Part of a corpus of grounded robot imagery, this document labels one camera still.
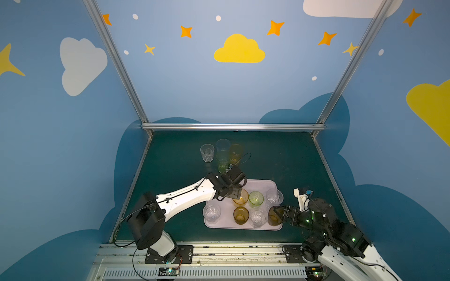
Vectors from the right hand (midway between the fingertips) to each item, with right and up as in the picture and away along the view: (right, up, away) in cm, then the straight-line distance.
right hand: (281, 208), depth 71 cm
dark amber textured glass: (-16, -8, +13) cm, 22 cm away
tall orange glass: (-17, +22, +29) cm, 40 cm away
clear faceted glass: (+2, 0, +19) cm, 19 cm away
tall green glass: (-24, +17, +26) cm, 40 cm away
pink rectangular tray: (-22, -11, +12) cm, 28 cm away
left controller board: (-47, -26, -1) cm, 53 cm away
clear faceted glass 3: (-7, -9, +13) cm, 17 cm away
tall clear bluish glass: (-24, +25, +28) cm, 44 cm away
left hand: (-19, +5, +11) cm, 22 cm away
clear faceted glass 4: (-35, +23, +36) cm, 55 cm away
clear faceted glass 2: (-30, -7, +15) cm, 34 cm away
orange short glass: (-14, +1, +15) cm, 20 cm away
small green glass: (-8, -1, +18) cm, 19 cm away
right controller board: (+15, -26, 0) cm, 30 cm away
